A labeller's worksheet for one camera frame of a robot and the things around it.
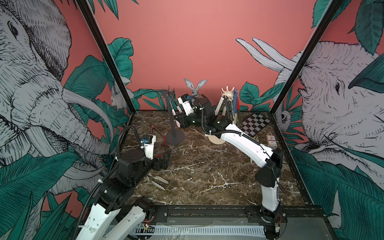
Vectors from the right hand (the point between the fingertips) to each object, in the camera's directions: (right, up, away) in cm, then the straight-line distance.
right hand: (172, 114), depth 71 cm
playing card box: (+64, -17, +30) cm, 72 cm away
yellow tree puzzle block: (+54, -14, +33) cm, 65 cm away
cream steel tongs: (+25, +4, +5) cm, 25 cm away
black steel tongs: (+29, +4, +6) cm, 30 cm away
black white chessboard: (+55, -5, +39) cm, 68 cm away
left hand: (-4, -15, -6) cm, 16 cm away
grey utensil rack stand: (-4, -14, +33) cm, 36 cm away
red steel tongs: (-12, -14, +34) cm, 38 cm away
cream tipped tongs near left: (-15, -36, +13) cm, 41 cm away
